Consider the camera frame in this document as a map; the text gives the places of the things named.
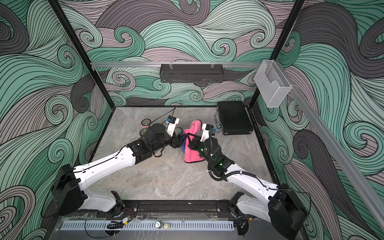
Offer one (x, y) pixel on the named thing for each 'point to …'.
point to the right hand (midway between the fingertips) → (184, 136)
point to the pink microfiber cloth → (190, 154)
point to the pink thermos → (146, 123)
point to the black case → (234, 118)
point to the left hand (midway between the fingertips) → (183, 131)
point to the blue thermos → (183, 144)
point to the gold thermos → (142, 131)
